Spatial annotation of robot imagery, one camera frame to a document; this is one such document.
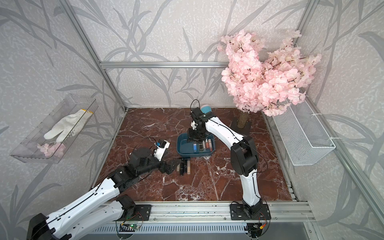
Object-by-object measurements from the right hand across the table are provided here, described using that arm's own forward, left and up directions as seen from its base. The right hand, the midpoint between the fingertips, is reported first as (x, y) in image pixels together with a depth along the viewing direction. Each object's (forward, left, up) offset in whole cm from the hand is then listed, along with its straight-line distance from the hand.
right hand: (189, 140), depth 88 cm
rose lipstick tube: (+3, -11, -10) cm, 15 cm away
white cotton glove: (-5, +53, +22) cm, 58 cm away
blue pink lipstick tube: (+1, -3, -10) cm, 11 cm away
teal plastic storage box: (+1, +3, -11) cm, 11 cm away
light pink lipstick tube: (+3, -13, -10) cm, 17 cm away
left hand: (-14, +6, +6) cm, 16 cm away
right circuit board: (-42, -33, -15) cm, 56 cm away
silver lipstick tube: (+3, -9, -10) cm, 14 cm away
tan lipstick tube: (-12, 0, -11) cm, 16 cm away
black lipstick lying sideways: (-7, +2, -11) cm, 13 cm away
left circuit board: (-41, +25, -11) cm, 49 cm away
